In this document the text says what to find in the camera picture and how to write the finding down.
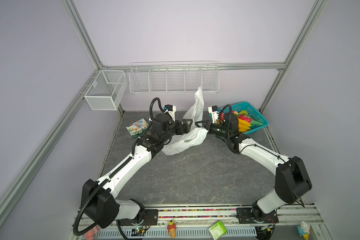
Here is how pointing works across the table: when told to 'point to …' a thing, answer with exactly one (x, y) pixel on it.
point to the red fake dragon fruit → (249, 119)
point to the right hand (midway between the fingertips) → (195, 124)
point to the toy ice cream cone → (172, 228)
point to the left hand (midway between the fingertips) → (187, 123)
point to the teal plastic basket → (253, 112)
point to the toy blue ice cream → (304, 230)
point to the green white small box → (218, 230)
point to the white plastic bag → (185, 143)
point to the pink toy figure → (90, 235)
